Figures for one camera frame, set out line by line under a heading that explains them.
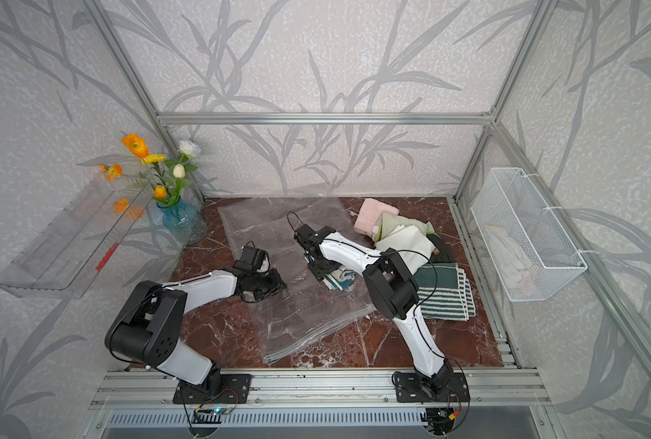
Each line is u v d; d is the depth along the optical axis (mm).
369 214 1118
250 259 753
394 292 551
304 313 869
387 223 1048
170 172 912
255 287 785
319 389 752
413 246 956
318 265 841
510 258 756
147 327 451
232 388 731
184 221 985
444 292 886
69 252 670
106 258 642
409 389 732
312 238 715
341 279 912
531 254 603
